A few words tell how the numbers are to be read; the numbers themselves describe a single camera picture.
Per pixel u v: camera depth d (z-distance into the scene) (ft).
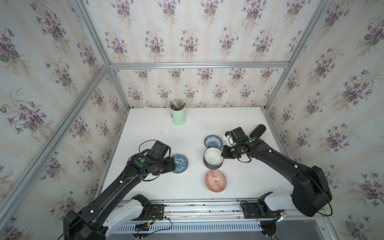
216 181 2.70
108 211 1.36
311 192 1.32
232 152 2.36
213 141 3.23
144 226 2.33
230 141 2.41
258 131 3.41
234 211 2.45
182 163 2.91
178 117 3.42
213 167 2.68
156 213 2.36
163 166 2.06
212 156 2.83
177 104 3.44
